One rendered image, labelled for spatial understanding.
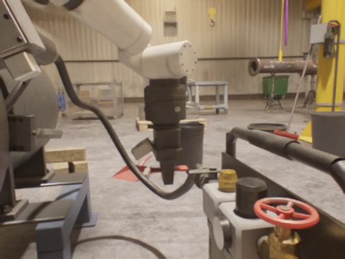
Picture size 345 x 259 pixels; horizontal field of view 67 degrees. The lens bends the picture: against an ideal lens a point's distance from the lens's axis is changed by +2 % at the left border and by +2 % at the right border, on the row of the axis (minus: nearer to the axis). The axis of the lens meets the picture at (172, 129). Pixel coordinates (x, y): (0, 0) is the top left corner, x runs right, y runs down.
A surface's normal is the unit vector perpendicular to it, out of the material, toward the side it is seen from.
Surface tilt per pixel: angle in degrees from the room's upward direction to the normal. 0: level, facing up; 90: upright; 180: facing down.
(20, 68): 90
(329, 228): 90
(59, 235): 90
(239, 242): 90
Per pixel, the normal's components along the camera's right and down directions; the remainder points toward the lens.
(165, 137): 0.17, 0.14
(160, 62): -0.62, 0.13
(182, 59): 0.78, 0.07
